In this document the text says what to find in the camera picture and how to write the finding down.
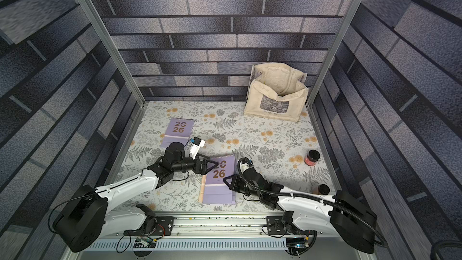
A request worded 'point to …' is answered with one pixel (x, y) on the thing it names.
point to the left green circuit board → (145, 242)
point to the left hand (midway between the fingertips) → (213, 161)
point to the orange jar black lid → (322, 189)
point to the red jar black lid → (312, 157)
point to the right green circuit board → (298, 243)
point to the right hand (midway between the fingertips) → (222, 179)
